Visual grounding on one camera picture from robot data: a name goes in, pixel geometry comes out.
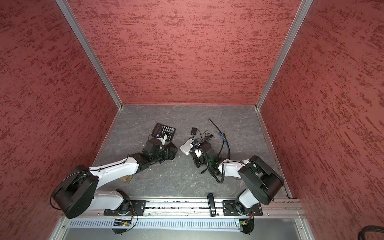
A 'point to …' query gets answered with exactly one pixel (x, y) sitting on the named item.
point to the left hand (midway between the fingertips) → (171, 152)
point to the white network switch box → (186, 147)
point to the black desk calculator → (160, 131)
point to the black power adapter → (194, 131)
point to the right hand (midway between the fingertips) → (192, 157)
